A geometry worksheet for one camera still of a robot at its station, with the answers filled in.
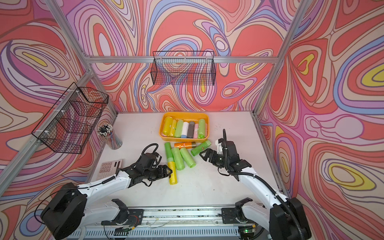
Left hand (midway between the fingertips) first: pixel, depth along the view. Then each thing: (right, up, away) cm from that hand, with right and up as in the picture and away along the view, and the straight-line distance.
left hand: (170, 174), depth 84 cm
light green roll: (+3, +7, +7) cm, 11 cm away
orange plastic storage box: (+7, +34, +28) cm, 45 cm away
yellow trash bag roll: (-5, +28, +18) cm, 34 cm away
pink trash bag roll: (+15, +24, +19) cm, 34 cm away
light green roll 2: (+12, +5, +6) cm, 14 cm away
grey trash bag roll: (+11, +25, +21) cm, 35 cm away
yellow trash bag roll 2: (-1, +28, +22) cm, 36 cm away
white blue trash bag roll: (+7, +25, +20) cm, 33 cm away
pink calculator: (-38, +2, +4) cm, 38 cm away
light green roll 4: (+2, +24, +21) cm, 32 cm away
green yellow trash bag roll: (0, +5, +5) cm, 7 cm away
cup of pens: (-41, +25, +6) cm, 48 cm away
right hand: (+20, +8, -2) cm, 22 cm away
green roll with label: (+14, +12, +10) cm, 21 cm away
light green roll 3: (+18, +25, +15) cm, 35 cm away
